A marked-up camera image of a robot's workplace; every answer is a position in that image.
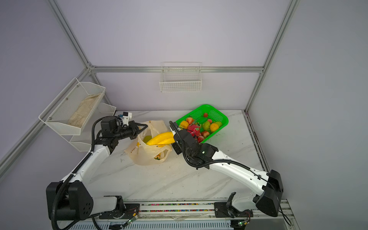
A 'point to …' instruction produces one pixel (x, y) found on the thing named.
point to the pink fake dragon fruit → (191, 128)
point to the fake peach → (189, 120)
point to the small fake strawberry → (205, 115)
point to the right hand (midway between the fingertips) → (175, 136)
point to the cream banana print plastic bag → (149, 155)
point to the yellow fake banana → (162, 139)
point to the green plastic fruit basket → (206, 112)
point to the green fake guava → (206, 125)
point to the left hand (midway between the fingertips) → (147, 126)
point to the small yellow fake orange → (213, 127)
